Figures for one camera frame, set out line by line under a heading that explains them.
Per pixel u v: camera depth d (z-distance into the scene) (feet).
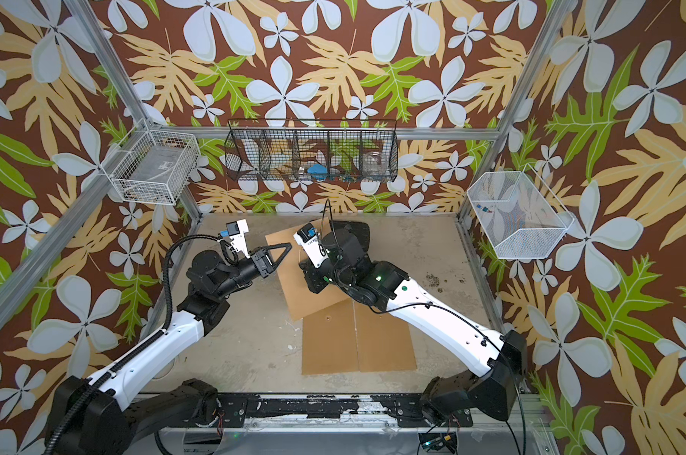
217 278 1.94
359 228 3.88
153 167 2.82
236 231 2.09
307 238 1.89
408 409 2.46
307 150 3.20
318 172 3.12
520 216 2.72
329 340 2.92
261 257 2.06
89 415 1.29
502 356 1.28
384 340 2.92
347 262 1.66
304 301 2.40
